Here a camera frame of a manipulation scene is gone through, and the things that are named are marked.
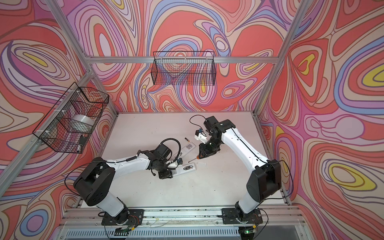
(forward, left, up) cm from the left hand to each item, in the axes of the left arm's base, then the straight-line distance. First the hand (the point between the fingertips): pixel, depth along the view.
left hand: (172, 171), depth 89 cm
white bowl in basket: (+14, +42, +32) cm, 54 cm away
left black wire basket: (+10, +46, +32) cm, 57 cm away
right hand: (0, -19, +16) cm, 25 cm away
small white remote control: (+1, -8, +2) cm, 9 cm away
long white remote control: (+13, -9, +3) cm, 16 cm away
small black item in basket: (+6, +42, +25) cm, 50 cm away
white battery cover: (+4, -19, +1) cm, 19 cm away
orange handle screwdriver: (0, -15, +16) cm, 22 cm away
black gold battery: (+22, -9, +1) cm, 24 cm away
